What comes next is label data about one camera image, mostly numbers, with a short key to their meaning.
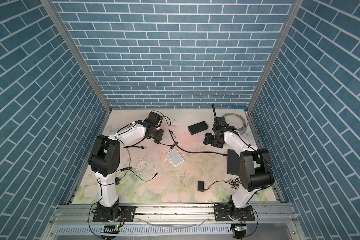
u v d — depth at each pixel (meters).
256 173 0.47
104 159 0.52
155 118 0.80
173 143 1.00
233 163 0.93
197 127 1.08
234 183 0.83
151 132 0.75
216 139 0.79
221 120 0.75
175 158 0.92
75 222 0.74
